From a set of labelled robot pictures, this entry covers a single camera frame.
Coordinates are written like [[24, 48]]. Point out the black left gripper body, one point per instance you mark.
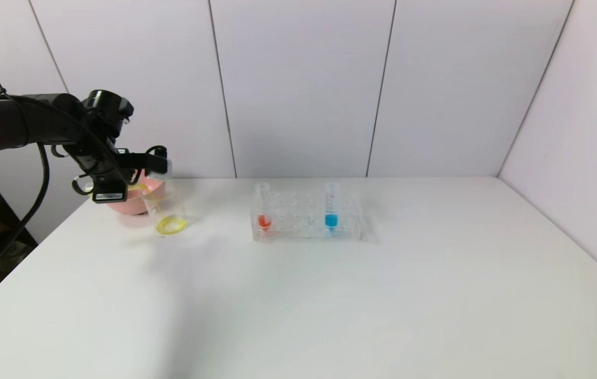
[[107, 193]]

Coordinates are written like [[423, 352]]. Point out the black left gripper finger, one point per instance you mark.
[[135, 179]]

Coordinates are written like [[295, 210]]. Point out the test tube with yellow pigment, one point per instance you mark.
[[138, 187]]

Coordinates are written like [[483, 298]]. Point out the clear glass beaker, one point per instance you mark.
[[172, 226]]

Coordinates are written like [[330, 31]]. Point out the test tube with red pigment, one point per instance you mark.
[[264, 222]]

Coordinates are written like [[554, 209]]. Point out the clear acrylic test tube rack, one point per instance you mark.
[[298, 234]]

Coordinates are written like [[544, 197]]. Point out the test tube with blue pigment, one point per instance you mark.
[[331, 221]]

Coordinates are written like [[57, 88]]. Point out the pink bowl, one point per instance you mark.
[[132, 205]]

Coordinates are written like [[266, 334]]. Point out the black chair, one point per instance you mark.
[[9, 242]]

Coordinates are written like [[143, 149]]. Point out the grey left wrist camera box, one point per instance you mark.
[[160, 167]]

